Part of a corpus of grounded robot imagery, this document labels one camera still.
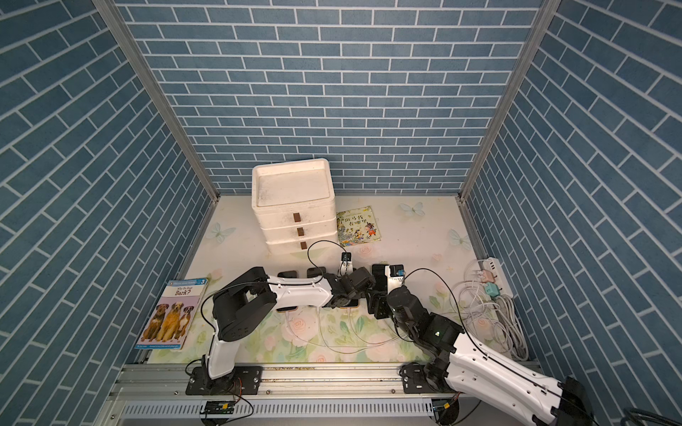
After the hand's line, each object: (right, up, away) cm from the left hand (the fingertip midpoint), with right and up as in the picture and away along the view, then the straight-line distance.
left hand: (359, 289), depth 93 cm
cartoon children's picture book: (-1, +22, +16) cm, 27 cm away
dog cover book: (-60, -6, -8) cm, 61 cm away
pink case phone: (-16, +10, -38) cm, 43 cm away
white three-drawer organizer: (-21, +29, -8) cm, 37 cm away
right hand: (+4, +3, -15) cm, 16 cm away
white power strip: (+49, +8, +4) cm, 50 cm away
